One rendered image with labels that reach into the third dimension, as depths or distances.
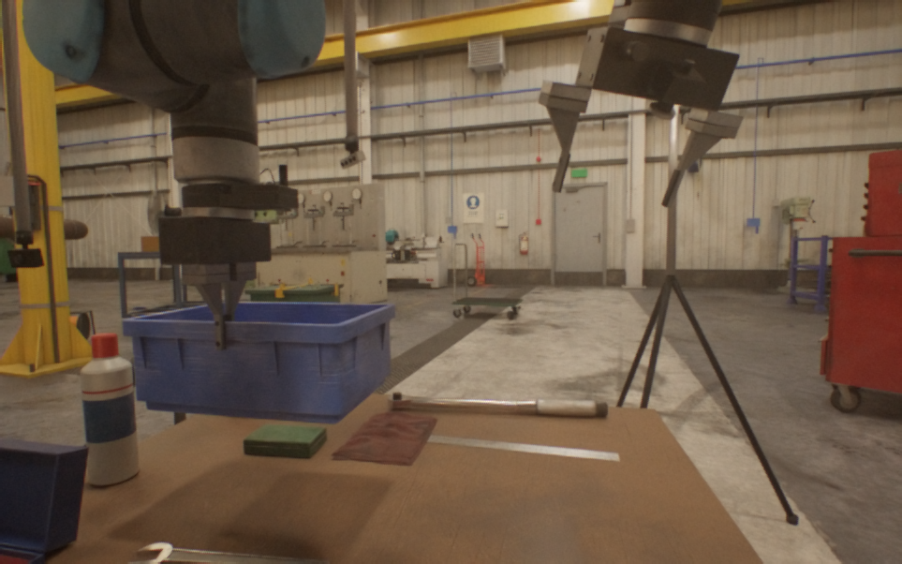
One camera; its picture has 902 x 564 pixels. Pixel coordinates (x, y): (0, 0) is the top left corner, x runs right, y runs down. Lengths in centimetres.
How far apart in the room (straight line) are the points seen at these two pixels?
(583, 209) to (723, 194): 268
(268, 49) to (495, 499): 60
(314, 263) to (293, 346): 580
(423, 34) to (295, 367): 1078
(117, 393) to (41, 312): 348
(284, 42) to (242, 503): 59
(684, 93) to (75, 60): 49
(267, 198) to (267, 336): 16
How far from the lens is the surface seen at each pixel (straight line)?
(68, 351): 442
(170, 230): 55
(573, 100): 46
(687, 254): 1029
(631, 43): 44
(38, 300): 432
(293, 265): 662
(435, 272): 928
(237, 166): 56
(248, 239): 59
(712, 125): 53
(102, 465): 89
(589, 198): 1013
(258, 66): 42
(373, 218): 648
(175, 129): 59
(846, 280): 283
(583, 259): 1008
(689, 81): 45
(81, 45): 48
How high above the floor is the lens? 82
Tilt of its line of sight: 4 degrees down
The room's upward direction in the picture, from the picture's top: 1 degrees counter-clockwise
